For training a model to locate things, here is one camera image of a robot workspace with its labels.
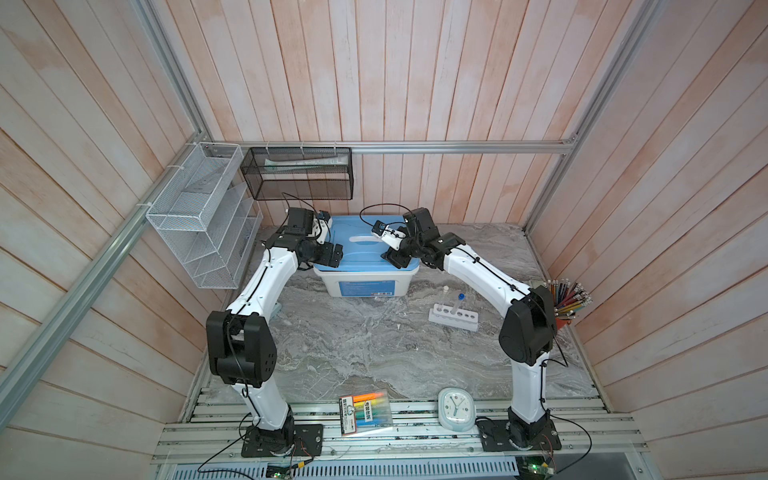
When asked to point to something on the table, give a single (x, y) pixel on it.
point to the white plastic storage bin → (367, 284)
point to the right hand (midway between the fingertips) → (388, 244)
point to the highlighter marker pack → (365, 412)
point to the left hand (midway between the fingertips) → (327, 255)
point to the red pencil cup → (561, 322)
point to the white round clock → (457, 409)
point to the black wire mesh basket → (300, 172)
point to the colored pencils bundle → (568, 297)
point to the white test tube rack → (462, 319)
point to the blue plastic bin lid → (362, 249)
